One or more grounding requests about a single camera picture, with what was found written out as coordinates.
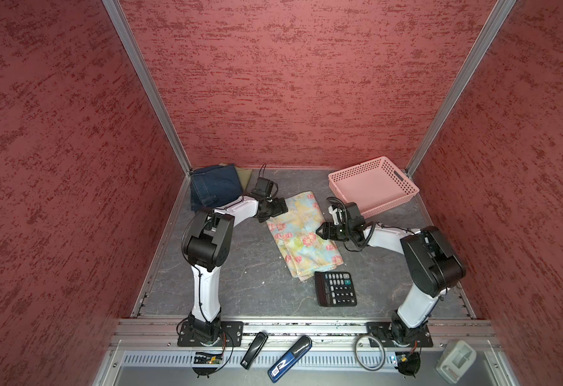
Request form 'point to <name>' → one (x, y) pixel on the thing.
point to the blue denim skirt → (212, 186)
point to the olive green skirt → (244, 175)
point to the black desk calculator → (334, 289)
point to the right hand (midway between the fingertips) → (322, 235)
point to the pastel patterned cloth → (294, 227)
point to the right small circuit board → (408, 363)
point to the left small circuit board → (203, 358)
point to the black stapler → (253, 351)
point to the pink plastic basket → (376, 186)
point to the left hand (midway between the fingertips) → (280, 214)
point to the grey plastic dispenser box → (455, 359)
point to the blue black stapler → (290, 359)
